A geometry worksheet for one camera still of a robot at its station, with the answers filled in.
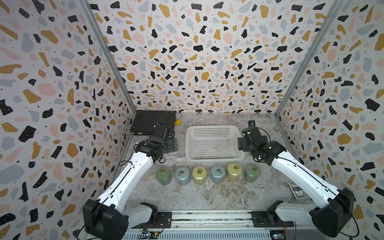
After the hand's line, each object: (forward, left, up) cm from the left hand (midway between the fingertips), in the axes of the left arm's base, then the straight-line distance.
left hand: (168, 143), depth 80 cm
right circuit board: (-39, -54, -21) cm, 69 cm away
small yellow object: (+32, -1, -18) cm, 37 cm away
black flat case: (+37, +28, -22) cm, 51 cm away
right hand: (+1, -43, +2) cm, 43 cm away
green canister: (-12, +3, -13) cm, 18 cm away
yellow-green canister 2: (-11, -36, -12) cm, 39 cm away
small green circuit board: (-38, +6, -21) cm, 44 cm away
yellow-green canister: (-13, -16, -11) cm, 23 cm away
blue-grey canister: (-12, -26, -12) cm, 31 cm away
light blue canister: (-13, -7, -11) cm, 19 cm away
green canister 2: (-12, -45, -12) cm, 48 cm away
